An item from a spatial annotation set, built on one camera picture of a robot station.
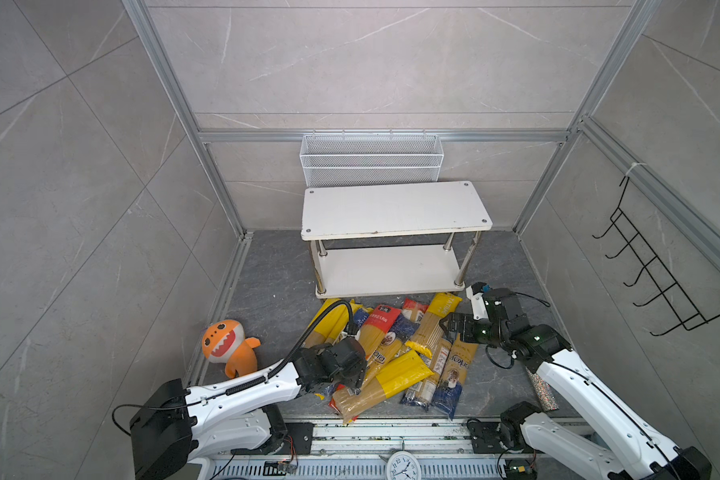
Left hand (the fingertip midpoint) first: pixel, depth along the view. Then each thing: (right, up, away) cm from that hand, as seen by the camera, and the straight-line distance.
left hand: (356, 359), depth 80 cm
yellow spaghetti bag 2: (+12, -3, -2) cm, 13 cm away
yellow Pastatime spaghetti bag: (+21, +7, +6) cm, 23 cm away
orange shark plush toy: (-37, +4, +1) cm, 37 cm away
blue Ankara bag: (+29, -3, +3) cm, 29 cm away
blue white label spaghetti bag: (+18, -8, -2) cm, 20 cm away
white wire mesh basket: (-9, +60, +16) cm, 63 cm away
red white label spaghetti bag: (+18, +11, +14) cm, 25 cm away
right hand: (+26, +11, -1) cm, 29 cm away
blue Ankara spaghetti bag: (+13, +6, +5) cm, 15 cm away
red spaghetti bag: (+6, +8, +6) cm, 12 cm away
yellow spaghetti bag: (-8, +7, +10) cm, 15 cm away
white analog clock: (+11, -20, -13) cm, 26 cm away
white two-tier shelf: (-5, +40, -1) cm, 40 cm away
